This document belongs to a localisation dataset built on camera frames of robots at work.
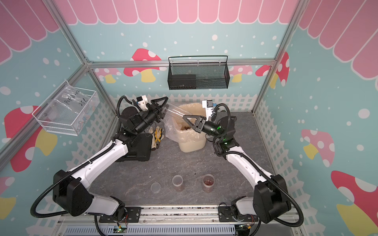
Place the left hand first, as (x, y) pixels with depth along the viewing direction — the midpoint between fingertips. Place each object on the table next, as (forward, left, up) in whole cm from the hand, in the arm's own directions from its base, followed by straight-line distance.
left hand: (170, 103), depth 69 cm
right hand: (-9, -7, -2) cm, 11 cm away
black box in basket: (+24, -4, -5) cm, 25 cm away
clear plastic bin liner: (-3, -2, -15) cm, 16 cm away
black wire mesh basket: (+35, -14, -5) cm, 38 cm away
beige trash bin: (-3, -7, -35) cm, 35 cm away
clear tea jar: (-28, -4, -29) cm, 40 cm away
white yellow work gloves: (+11, +16, -39) cm, 44 cm away
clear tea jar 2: (-25, -20, -36) cm, 48 cm away
